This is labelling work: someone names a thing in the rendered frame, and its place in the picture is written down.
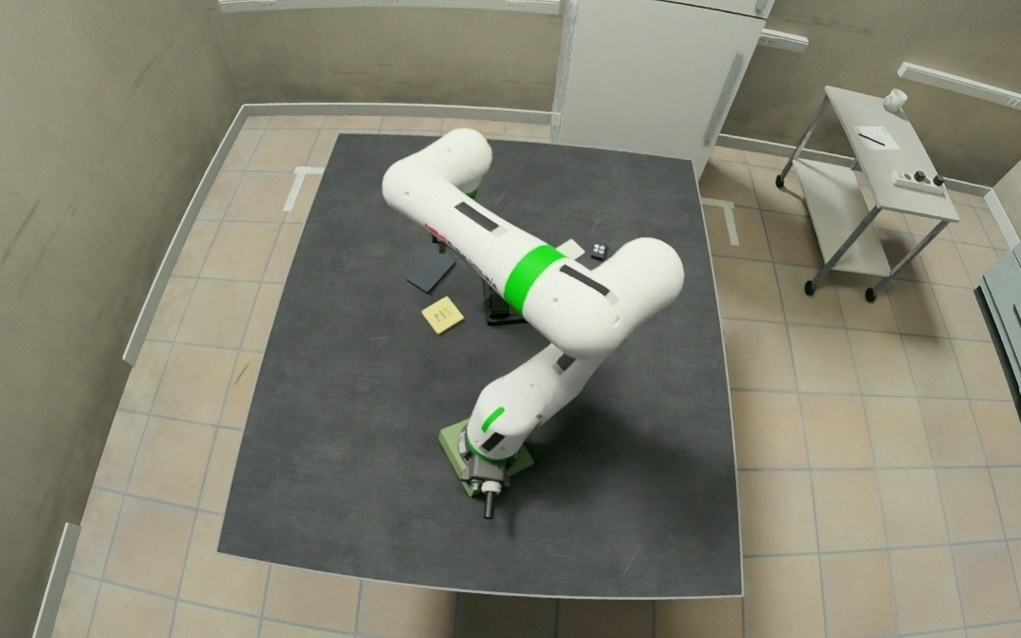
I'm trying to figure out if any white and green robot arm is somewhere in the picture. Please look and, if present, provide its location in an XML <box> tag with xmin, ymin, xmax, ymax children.
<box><xmin>384</xmin><ymin>130</ymin><xmax>685</xmax><ymax>520</ymax></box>

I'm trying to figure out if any white rectangular sheet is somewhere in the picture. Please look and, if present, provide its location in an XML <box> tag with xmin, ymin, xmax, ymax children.
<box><xmin>556</xmin><ymin>240</ymin><xmax>584</xmax><ymax>260</ymax></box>

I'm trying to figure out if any yellow sticky note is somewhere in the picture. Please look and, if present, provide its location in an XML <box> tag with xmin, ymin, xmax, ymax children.
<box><xmin>422</xmin><ymin>297</ymin><xmax>464</xmax><ymax>335</ymax></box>

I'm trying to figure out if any dark grey telephone handset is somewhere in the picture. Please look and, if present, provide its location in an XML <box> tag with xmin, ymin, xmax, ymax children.
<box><xmin>490</xmin><ymin>286</ymin><xmax>509</xmax><ymax>317</ymax></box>

